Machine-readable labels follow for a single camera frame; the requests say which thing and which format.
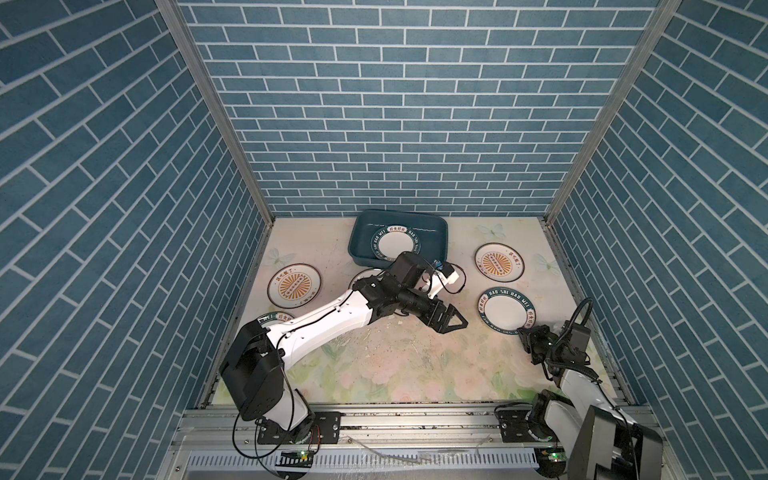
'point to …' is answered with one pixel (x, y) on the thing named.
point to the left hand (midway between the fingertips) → (455, 318)
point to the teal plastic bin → (431, 227)
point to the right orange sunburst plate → (499, 262)
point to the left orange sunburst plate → (293, 286)
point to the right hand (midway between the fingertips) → (517, 323)
